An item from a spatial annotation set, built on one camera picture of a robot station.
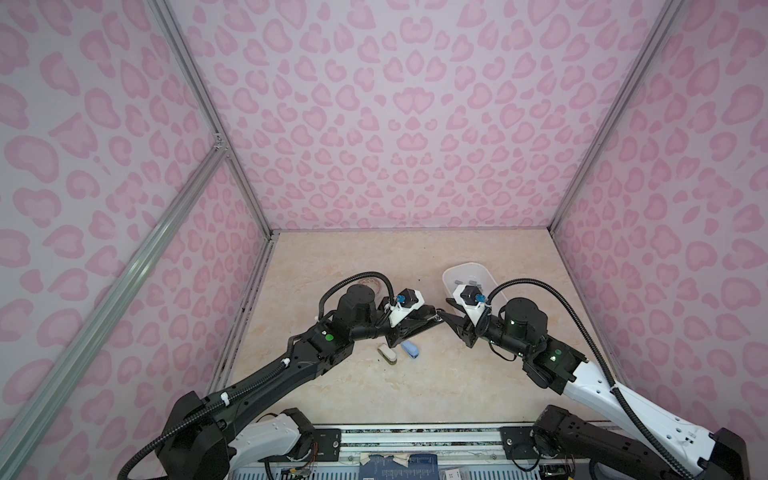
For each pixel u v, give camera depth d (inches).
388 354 33.8
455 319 25.3
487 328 23.9
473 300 22.7
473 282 40.8
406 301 23.4
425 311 26.7
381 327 23.6
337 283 20.1
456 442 29.5
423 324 27.5
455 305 24.4
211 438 15.3
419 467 27.2
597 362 19.8
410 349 34.4
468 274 40.3
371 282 40.8
